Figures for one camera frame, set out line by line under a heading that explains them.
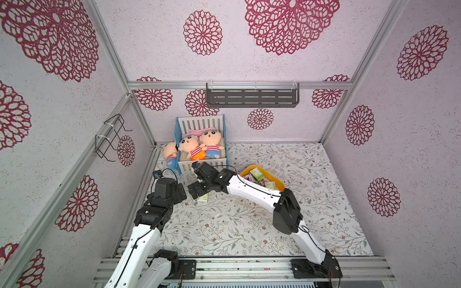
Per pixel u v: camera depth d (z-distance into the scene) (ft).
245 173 3.27
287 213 1.72
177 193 2.28
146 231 1.53
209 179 2.14
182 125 3.59
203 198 3.02
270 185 3.10
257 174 3.21
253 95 3.18
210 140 3.34
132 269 1.37
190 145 3.37
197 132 3.69
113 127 2.57
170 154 3.46
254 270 2.48
